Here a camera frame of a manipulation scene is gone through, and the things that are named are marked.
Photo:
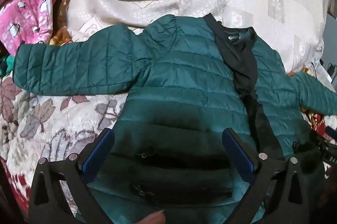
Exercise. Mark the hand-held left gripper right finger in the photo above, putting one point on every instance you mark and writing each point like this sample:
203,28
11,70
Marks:
238,153

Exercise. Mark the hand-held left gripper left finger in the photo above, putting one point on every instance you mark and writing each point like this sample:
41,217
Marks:
98,154

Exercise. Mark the green quilted jacket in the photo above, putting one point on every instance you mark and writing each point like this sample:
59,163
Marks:
179,76

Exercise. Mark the leaf print bed sheet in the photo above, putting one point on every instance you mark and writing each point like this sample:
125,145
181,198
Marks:
52,118

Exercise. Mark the bright green cloth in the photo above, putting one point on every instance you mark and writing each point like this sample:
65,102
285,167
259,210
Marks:
7,63

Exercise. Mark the pink printed blanket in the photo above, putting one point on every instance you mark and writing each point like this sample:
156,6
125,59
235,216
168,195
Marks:
26,8

